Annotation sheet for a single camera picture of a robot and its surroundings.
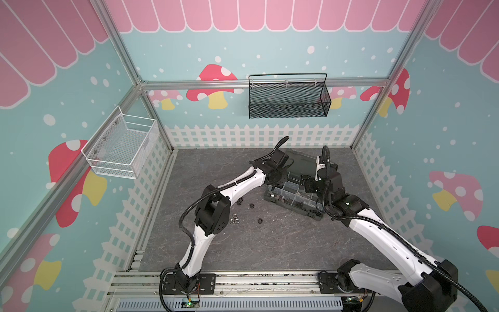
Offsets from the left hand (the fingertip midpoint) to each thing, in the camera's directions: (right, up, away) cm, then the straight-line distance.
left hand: (282, 180), depth 93 cm
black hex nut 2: (-15, -13, +3) cm, 20 cm away
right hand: (+9, +4, -15) cm, 18 cm away
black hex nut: (-11, -19, -2) cm, 22 cm away
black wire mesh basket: (+11, +55, +46) cm, 73 cm away
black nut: (-21, -11, +4) cm, 24 cm away
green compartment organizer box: (+4, -8, +4) cm, 9 cm away
